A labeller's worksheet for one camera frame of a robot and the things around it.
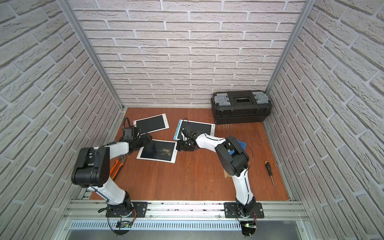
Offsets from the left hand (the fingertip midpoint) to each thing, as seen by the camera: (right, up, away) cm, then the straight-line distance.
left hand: (149, 137), depth 98 cm
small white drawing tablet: (-2, +9, +13) cm, 16 cm away
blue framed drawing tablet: (+28, +7, +14) cm, 32 cm away
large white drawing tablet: (+7, -9, -3) cm, 12 cm away
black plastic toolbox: (+61, +20, -1) cm, 65 cm away
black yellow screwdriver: (+76, -18, -11) cm, 78 cm away
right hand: (+22, -7, -3) cm, 23 cm away
